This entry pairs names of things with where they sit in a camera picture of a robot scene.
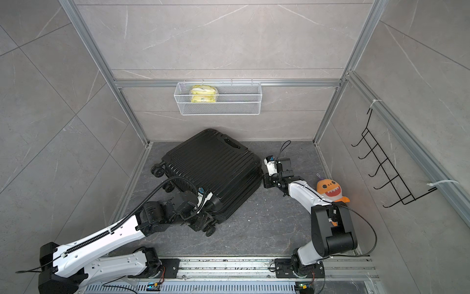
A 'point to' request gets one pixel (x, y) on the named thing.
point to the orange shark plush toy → (330, 189)
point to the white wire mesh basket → (234, 98)
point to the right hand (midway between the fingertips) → (267, 176)
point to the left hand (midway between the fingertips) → (210, 213)
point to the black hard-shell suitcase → (231, 174)
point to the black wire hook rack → (395, 179)
